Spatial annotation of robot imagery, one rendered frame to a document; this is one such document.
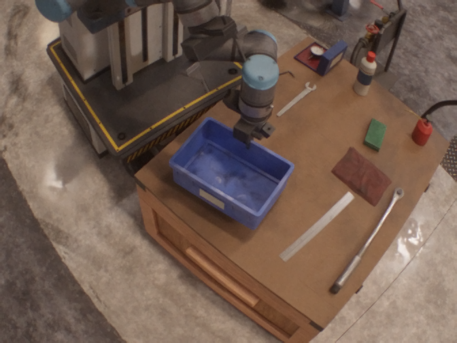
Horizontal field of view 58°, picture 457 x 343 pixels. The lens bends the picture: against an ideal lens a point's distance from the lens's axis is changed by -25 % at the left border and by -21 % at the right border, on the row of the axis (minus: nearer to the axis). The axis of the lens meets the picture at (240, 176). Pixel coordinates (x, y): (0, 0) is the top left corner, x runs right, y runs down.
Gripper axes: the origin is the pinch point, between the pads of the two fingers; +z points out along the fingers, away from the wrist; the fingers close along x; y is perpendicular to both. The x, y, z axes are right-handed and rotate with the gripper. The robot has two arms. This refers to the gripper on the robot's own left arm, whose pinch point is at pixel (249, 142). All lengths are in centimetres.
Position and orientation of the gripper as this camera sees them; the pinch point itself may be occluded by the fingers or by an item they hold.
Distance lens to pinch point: 153.8
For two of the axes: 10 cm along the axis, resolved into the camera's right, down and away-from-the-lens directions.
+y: 8.4, 4.9, -2.3
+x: 5.4, -7.0, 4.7
